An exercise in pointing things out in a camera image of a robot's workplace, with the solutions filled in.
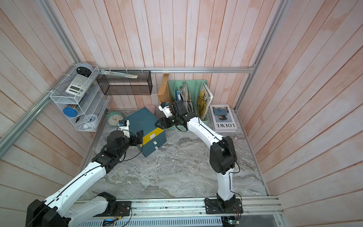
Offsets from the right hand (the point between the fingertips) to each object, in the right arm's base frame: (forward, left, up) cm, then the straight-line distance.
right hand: (158, 123), depth 85 cm
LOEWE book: (+18, -46, -16) cm, 52 cm away
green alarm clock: (+13, +37, -11) cm, 41 cm away
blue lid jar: (-2, +47, +12) cm, 48 cm away
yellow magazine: (+25, -31, -1) cm, 40 cm away
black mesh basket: (+32, +38, +5) cm, 50 cm away
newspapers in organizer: (+25, -18, 0) cm, 31 cm away
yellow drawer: (-9, +3, 0) cm, 9 cm away
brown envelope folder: (+13, -4, +12) cm, 18 cm away
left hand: (-8, +12, +1) cm, 14 cm away
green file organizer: (+36, -23, +1) cm, 43 cm away
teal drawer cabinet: (+4, +9, -2) cm, 11 cm away
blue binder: (+24, -12, +2) cm, 26 cm away
